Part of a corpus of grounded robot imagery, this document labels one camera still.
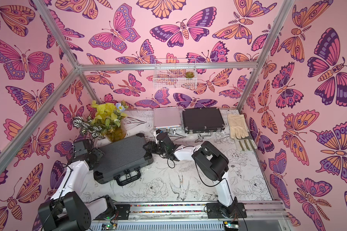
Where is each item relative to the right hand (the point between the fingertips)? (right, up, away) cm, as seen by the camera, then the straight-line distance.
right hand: (145, 146), depth 89 cm
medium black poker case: (+39, +16, +17) cm, 45 cm away
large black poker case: (-12, -7, -6) cm, 15 cm away
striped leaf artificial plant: (-30, +12, -9) cm, 34 cm away
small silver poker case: (+11, +19, +24) cm, 32 cm away
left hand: (-26, -4, -3) cm, 27 cm away
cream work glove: (+65, +8, +15) cm, 67 cm away
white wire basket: (+18, +47, +7) cm, 51 cm away
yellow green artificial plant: (-20, +17, -4) cm, 26 cm away
